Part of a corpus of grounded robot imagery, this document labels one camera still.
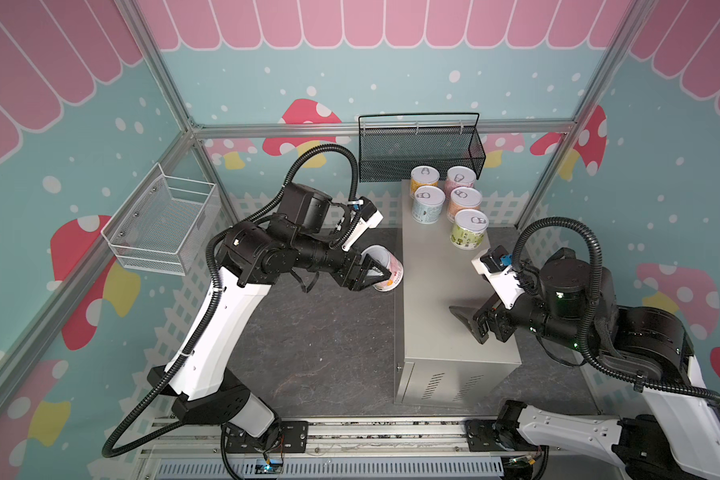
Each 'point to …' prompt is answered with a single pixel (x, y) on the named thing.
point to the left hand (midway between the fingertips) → (373, 272)
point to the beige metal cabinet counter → (441, 363)
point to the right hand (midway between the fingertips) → (469, 292)
